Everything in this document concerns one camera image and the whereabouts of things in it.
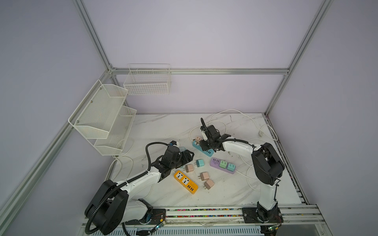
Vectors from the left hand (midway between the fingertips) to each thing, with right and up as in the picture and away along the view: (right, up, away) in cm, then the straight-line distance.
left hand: (190, 156), depth 85 cm
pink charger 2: (+11, -15, -3) cm, 19 cm away
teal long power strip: (+12, 0, +11) cm, 16 cm away
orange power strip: (-1, -15, -3) cm, 16 cm away
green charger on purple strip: (+19, -5, +1) cm, 20 cm away
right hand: (+8, +7, +11) cm, 15 cm away
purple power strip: (+15, -5, +6) cm, 17 cm away
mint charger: (+6, -5, +6) cm, 10 cm away
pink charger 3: (-1, -8, +4) cm, 9 cm away
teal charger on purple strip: (+24, -6, -1) cm, 24 cm away
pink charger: (+8, -12, +1) cm, 15 cm away
